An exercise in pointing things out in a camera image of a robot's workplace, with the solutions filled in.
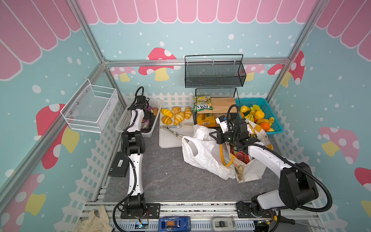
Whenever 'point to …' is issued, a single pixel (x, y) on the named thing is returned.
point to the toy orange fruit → (265, 125)
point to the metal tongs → (164, 127)
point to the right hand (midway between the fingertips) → (210, 133)
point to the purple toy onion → (149, 108)
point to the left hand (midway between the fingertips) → (139, 117)
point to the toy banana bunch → (250, 116)
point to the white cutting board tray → (167, 139)
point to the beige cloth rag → (92, 223)
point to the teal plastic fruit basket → (268, 113)
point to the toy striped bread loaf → (179, 117)
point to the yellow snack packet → (207, 120)
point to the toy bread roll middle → (176, 109)
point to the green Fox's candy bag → (202, 103)
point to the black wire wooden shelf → (221, 98)
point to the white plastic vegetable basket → (150, 119)
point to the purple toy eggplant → (147, 122)
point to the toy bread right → (188, 112)
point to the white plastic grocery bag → (202, 151)
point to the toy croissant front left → (166, 120)
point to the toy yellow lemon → (259, 114)
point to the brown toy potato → (155, 110)
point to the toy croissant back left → (167, 112)
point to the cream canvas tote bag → (246, 168)
